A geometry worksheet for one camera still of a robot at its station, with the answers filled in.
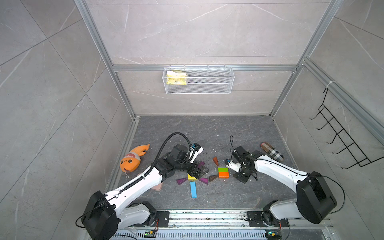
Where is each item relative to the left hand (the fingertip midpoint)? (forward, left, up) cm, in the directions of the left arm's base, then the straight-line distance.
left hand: (203, 164), depth 75 cm
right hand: (-1, -23, -13) cm, 27 cm away
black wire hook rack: (-8, -62, +17) cm, 65 cm away
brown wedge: (-1, -6, -14) cm, 16 cm away
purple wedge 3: (-3, -1, -15) cm, 16 cm away
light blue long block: (-8, +6, -15) cm, 18 cm away
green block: (+3, -13, -14) cm, 19 cm away
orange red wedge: (+10, -9, -14) cm, 19 cm away
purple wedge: (+8, 0, -16) cm, 18 cm away
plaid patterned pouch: (+14, -45, -13) cm, 49 cm away
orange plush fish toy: (+8, +41, -8) cm, 43 cm away
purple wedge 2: (-3, +13, -15) cm, 20 cm away
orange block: (-1, -12, -14) cm, 18 cm away
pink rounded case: (-7, +26, -14) cm, 30 cm away
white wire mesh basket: (+56, -2, +13) cm, 57 cm away
